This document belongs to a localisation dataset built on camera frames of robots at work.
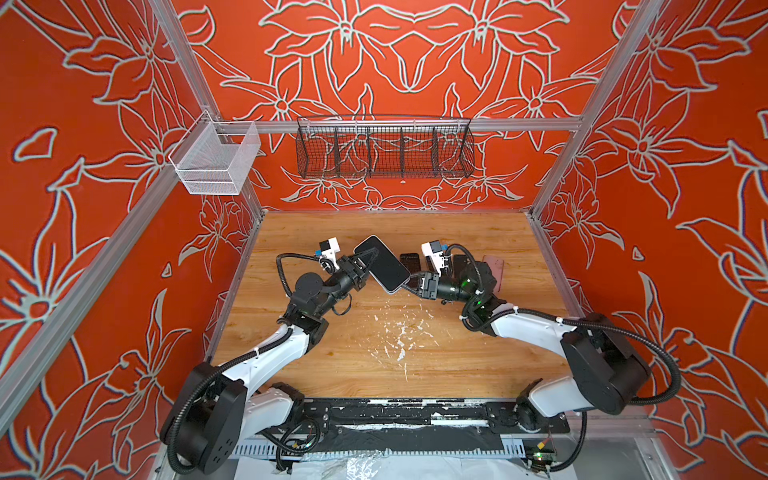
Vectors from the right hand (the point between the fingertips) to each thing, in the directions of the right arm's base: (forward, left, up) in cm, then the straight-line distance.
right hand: (394, 287), depth 70 cm
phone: (+2, +2, +3) cm, 4 cm away
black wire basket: (+50, +2, +6) cm, 51 cm away
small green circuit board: (-32, -34, -25) cm, 53 cm away
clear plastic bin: (+46, +56, +7) cm, 73 cm away
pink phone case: (+23, -37, -25) cm, 50 cm away
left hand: (+6, +3, +6) cm, 9 cm away
